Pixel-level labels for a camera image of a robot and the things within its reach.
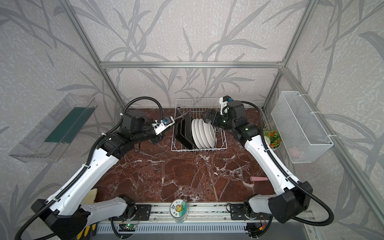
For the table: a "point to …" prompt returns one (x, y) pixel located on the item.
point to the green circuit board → (130, 227)
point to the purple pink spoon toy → (258, 178)
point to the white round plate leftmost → (194, 133)
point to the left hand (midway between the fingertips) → (169, 120)
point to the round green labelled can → (178, 208)
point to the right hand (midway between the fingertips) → (207, 111)
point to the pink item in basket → (294, 151)
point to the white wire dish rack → (195, 107)
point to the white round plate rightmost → (210, 132)
